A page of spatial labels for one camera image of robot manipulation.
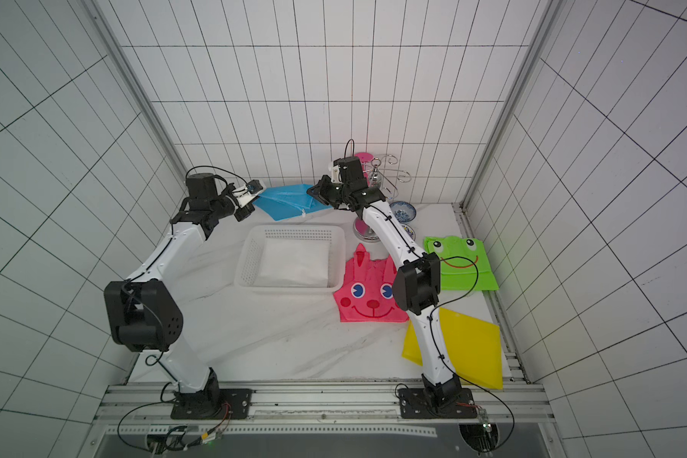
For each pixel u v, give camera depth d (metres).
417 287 0.57
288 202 0.84
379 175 0.90
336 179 0.80
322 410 0.73
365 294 0.92
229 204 0.75
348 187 0.71
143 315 0.46
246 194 0.73
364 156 1.04
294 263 0.96
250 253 0.94
